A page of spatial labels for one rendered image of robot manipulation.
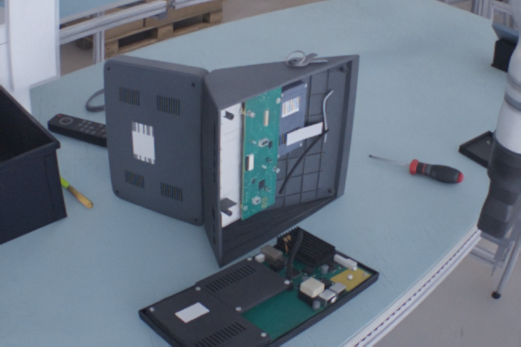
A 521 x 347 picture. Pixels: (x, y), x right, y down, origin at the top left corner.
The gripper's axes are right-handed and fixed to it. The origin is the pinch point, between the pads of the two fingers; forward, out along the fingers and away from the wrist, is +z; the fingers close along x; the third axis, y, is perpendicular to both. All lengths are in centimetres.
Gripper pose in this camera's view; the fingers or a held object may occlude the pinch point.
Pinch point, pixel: (498, 266)
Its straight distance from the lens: 77.3
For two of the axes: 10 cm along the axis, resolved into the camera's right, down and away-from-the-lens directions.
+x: -6.8, 3.0, -6.7
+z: -0.5, 8.9, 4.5
